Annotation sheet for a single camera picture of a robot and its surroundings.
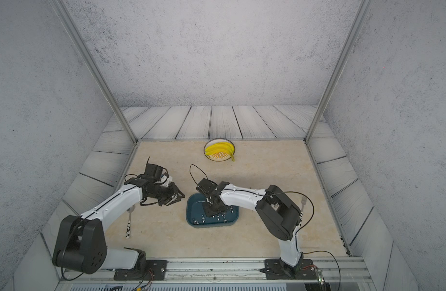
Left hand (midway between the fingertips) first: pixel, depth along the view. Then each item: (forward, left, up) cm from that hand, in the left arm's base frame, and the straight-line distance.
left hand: (185, 196), depth 84 cm
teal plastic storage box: (-5, -4, -10) cm, 12 cm away
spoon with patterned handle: (-10, +26, -8) cm, 29 cm away
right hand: (-5, -11, -7) cm, 14 cm away
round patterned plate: (+31, -15, -8) cm, 35 cm away
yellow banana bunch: (+35, -16, -4) cm, 38 cm away
